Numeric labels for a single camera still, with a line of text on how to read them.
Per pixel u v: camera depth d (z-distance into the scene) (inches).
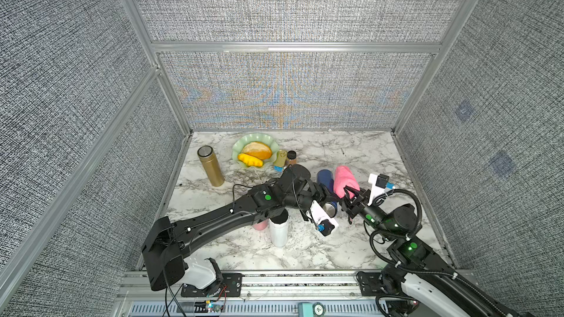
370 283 28.8
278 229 27.2
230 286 28.9
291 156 38.3
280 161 39.8
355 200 24.5
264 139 43.3
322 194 23.4
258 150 40.7
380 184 23.1
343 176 26.1
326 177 31.0
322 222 21.8
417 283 23.5
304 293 28.8
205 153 32.8
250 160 39.5
